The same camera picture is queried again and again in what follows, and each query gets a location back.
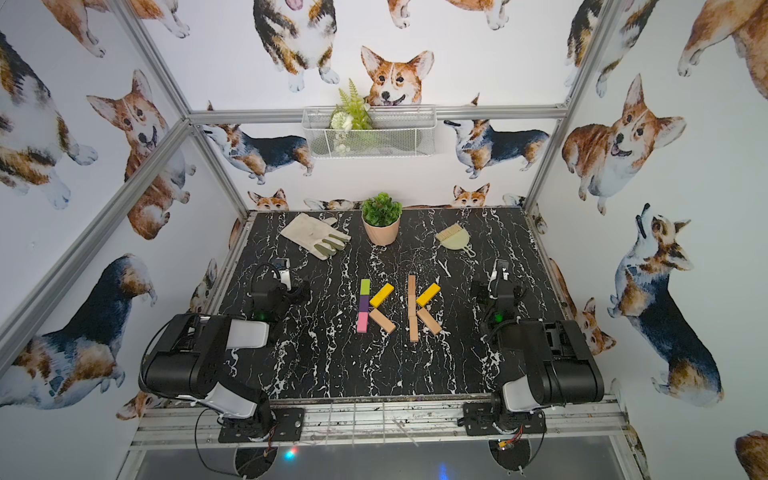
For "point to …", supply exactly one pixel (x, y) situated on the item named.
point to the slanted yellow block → (428, 294)
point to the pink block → (362, 322)
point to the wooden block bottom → (412, 308)
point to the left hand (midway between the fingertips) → (296, 270)
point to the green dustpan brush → (455, 237)
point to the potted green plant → (381, 218)
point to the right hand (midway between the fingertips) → (492, 273)
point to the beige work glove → (321, 238)
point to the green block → (365, 286)
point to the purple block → (364, 303)
